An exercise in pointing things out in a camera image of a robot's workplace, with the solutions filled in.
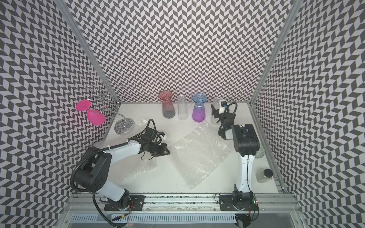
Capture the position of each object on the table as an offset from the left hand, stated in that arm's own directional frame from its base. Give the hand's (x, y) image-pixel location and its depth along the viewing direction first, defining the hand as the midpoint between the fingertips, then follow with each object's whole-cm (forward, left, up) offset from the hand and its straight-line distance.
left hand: (169, 154), depth 87 cm
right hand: (+33, -33, +11) cm, 47 cm away
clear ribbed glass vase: (+32, -7, +4) cm, 33 cm away
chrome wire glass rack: (+46, +51, +10) cm, 69 cm away
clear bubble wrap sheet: (+2, -18, -3) cm, 18 cm away
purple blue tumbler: (+27, -19, +8) cm, 34 cm away
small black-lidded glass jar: (-15, -52, +5) cm, 54 cm away
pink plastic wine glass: (+16, +44, +18) cm, 50 cm away
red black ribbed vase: (+30, +2, +6) cm, 31 cm away
